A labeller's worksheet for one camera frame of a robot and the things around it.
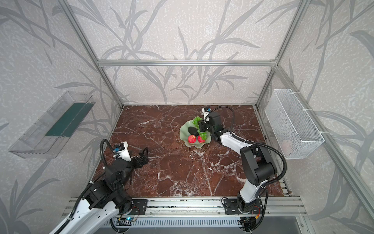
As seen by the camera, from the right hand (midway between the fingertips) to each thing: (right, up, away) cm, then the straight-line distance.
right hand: (200, 116), depth 92 cm
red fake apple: (-5, -15, +3) cm, 16 cm away
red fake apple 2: (0, -15, +3) cm, 15 cm away
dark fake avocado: (-5, -10, +8) cm, 14 cm away
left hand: (-29, -15, -18) cm, 38 cm away
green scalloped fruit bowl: (-10, -12, +7) cm, 17 cm away
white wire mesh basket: (+40, -7, -31) cm, 51 cm away
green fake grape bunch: (-3, -3, -1) cm, 4 cm away
